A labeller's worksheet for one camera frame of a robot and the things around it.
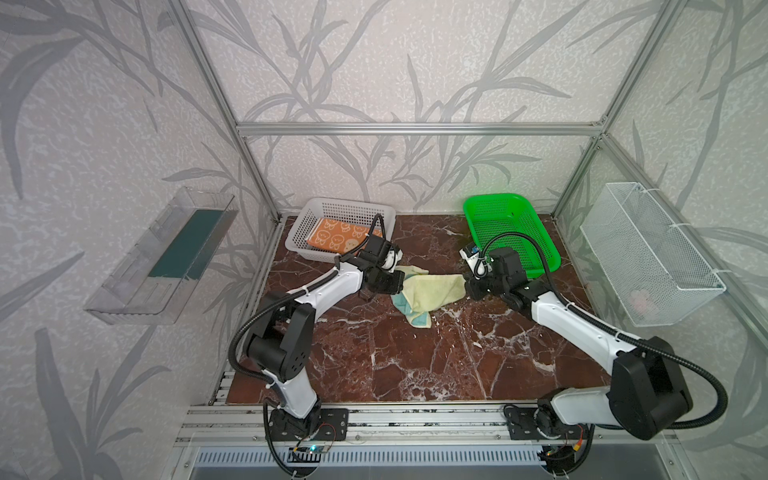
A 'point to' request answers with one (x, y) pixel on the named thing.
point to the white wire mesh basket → (655, 274)
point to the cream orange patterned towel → (337, 236)
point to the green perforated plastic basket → (489, 215)
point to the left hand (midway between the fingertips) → (406, 279)
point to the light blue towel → (422, 293)
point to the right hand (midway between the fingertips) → (467, 265)
